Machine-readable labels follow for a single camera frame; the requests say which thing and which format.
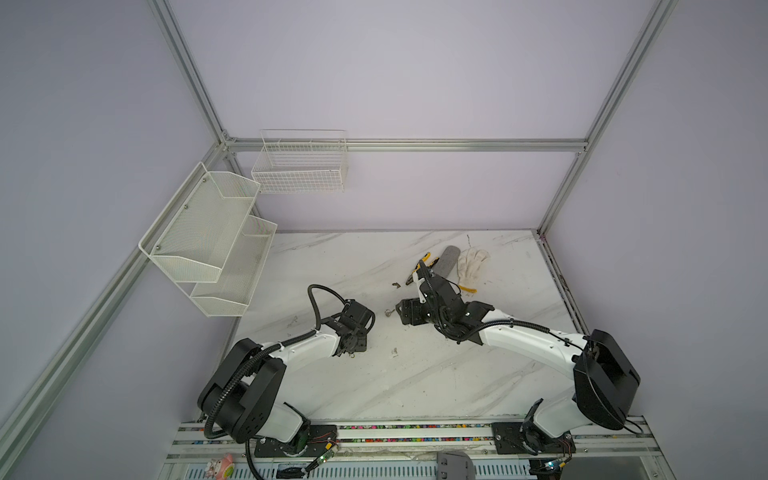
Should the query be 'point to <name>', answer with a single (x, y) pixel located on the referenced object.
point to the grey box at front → (454, 465)
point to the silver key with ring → (388, 312)
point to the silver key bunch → (395, 351)
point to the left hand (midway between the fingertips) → (352, 341)
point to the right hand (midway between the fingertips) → (404, 305)
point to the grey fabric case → (447, 262)
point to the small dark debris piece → (396, 284)
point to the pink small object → (227, 467)
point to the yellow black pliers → (422, 269)
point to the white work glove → (468, 262)
